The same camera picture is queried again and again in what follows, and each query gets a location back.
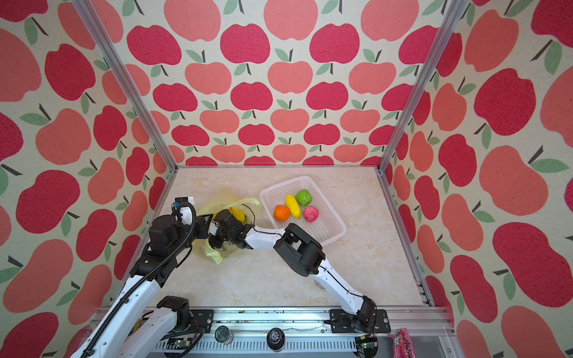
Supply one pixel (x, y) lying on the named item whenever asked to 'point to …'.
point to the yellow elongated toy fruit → (294, 206)
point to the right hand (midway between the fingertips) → (208, 231)
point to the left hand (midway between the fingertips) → (215, 215)
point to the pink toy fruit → (310, 213)
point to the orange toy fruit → (281, 212)
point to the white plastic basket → (327, 226)
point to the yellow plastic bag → (223, 199)
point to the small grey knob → (222, 334)
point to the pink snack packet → (403, 346)
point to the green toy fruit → (304, 198)
